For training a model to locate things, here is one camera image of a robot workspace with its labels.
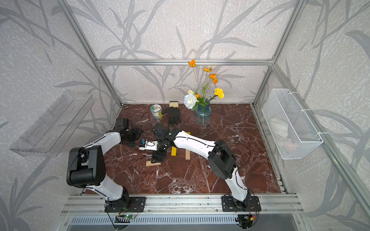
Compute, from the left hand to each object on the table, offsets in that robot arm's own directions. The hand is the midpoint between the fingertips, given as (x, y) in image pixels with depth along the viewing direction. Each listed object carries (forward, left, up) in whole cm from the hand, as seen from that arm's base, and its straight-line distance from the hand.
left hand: (141, 134), depth 95 cm
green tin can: (+19, -7, +2) cm, 21 cm away
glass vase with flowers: (+10, -39, +21) cm, 45 cm away
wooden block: (-18, -7, -5) cm, 20 cm away
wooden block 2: (-12, -31, -5) cm, 34 cm away
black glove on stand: (+24, -18, -6) cm, 31 cm away
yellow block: (-9, -22, -6) cm, 25 cm away
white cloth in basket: (-9, -81, +19) cm, 83 cm away
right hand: (-15, -12, +5) cm, 20 cm away
